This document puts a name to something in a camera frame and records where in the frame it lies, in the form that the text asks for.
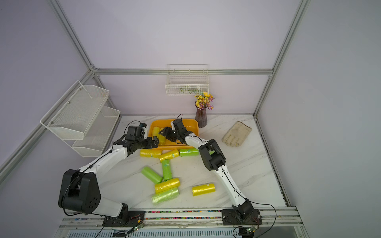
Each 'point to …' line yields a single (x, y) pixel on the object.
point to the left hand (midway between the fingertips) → (151, 143)
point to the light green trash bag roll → (159, 197)
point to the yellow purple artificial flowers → (204, 100)
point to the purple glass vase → (201, 115)
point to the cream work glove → (236, 134)
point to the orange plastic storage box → (192, 125)
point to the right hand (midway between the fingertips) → (162, 135)
